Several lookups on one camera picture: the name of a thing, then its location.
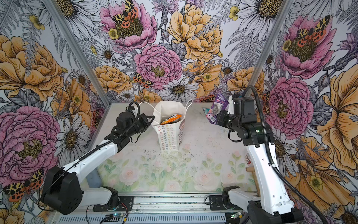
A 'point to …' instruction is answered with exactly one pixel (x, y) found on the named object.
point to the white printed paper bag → (170, 134)
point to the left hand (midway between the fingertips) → (155, 120)
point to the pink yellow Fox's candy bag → (174, 118)
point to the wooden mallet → (252, 169)
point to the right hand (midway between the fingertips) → (217, 121)
